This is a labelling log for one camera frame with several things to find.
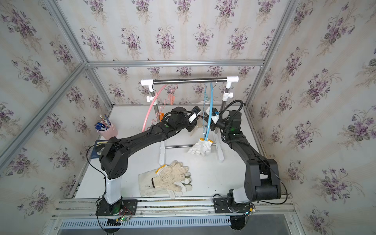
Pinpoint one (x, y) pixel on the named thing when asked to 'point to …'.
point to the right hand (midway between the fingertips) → (207, 114)
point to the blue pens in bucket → (104, 124)
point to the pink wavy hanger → (157, 114)
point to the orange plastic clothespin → (161, 115)
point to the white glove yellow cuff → (202, 148)
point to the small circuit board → (115, 222)
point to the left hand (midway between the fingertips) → (197, 117)
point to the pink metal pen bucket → (111, 131)
